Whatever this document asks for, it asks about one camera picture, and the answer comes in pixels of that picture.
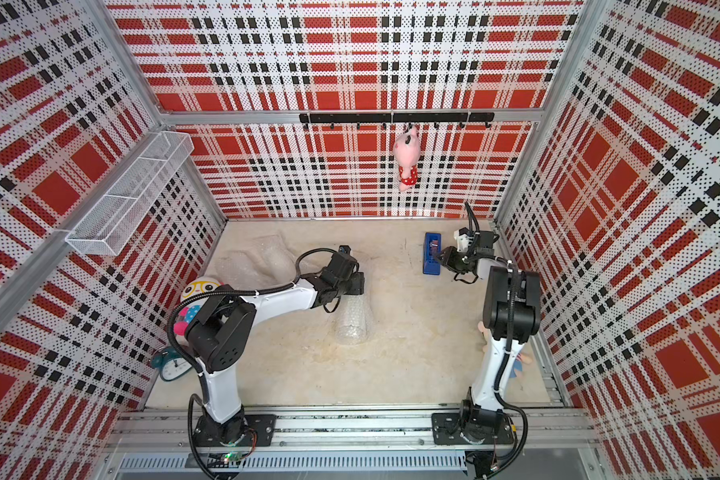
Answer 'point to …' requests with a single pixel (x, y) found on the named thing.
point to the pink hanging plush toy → (407, 149)
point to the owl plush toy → (185, 314)
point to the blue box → (431, 248)
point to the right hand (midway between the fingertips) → (441, 254)
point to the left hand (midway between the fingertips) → (360, 279)
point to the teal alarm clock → (170, 363)
